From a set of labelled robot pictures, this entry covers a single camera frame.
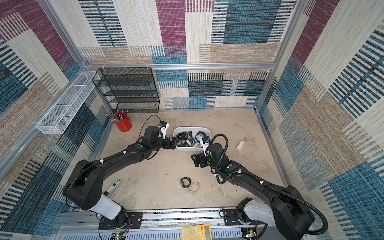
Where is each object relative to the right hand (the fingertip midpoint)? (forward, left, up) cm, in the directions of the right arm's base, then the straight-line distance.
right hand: (200, 155), depth 84 cm
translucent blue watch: (+15, +4, -9) cm, 18 cm away
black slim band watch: (-11, +8, -10) cm, 17 cm away
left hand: (+11, +15, +2) cm, 19 cm away
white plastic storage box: (+22, +13, -5) cm, 26 cm away
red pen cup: (+27, +52, -5) cm, 59 cm away
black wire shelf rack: (+48, +47, +10) cm, 68 cm away
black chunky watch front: (+15, +11, -3) cm, 19 cm away
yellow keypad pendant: (-34, +1, -9) cm, 35 cm away
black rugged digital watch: (+1, -2, +15) cm, 15 cm away
